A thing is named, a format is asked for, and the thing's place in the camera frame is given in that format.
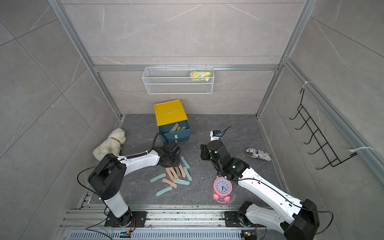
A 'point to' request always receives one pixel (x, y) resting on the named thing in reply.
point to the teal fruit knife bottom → (164, 191)
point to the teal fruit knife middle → (182, 182)
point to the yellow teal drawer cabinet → (172, 121)
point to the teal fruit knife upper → (185, 162)
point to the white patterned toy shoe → (258, 154)
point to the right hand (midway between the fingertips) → (204, 146)
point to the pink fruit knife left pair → (170, 174)
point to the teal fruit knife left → (160, 176)
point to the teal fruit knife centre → (187, 173)
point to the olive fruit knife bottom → (178, 172)
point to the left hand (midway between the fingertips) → (178, 160)
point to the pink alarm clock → (222, 187)
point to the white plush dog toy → (111, 145)
